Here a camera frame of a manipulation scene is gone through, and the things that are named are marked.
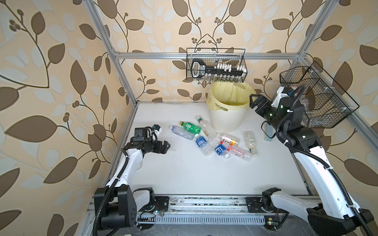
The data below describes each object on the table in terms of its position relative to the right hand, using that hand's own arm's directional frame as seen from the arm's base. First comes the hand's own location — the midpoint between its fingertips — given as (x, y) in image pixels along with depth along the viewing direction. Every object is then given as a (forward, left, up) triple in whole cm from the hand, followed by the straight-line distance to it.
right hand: (258, 101), depth 64 cm
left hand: (-2, +47, -30) cm, 56 cm away
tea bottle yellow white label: (+1, +3, -37) cm, 37 cm away
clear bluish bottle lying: (+10, +36, -38) cm, 54 cm away
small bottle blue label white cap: (-5, +12, -36) cm, 38 cm away
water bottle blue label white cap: (0, +23, -36) cm, 43 cm away
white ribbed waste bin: (+12, +6, -30) cm, 33 cm away
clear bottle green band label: (-1, -7, -36) cm, 36 cm away
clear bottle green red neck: (+5, +17, -37) cm, 41 cm away
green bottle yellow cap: (+12, +31, -36) cm, 49 cm away
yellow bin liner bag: (+32, +2, -25) cm, 41 cm away
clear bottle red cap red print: (-7, +2, -37) cm, 37 cm away
